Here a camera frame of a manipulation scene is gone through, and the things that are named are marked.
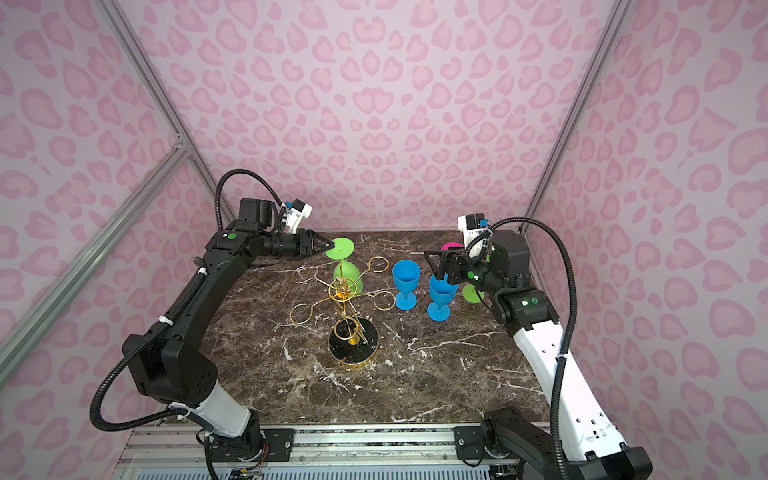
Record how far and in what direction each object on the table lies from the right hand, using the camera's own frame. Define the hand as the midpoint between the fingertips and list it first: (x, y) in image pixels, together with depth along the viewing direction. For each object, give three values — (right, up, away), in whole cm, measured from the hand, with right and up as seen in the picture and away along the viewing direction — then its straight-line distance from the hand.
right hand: (438, 250), depth 67 cm
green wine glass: (-23, +1, +8) cm, 24 cm away
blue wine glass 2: (-6, -7, +26) cm, 27 cm away
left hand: (-26, +2, +9) cm, 27 cm away
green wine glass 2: (+16, -14, +33) cm, 39 cm away
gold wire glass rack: (-22, -26, +21) cm, 40 cm away
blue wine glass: (+4, -12, +17) cm, 21 cm away
